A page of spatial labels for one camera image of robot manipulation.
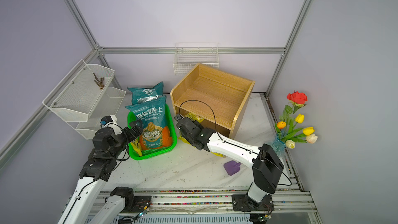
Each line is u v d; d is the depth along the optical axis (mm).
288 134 746
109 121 608
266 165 424
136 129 648
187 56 1037
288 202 753
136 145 819
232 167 851
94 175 483
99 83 840
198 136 599
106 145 523
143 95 930
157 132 844
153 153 820
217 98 757
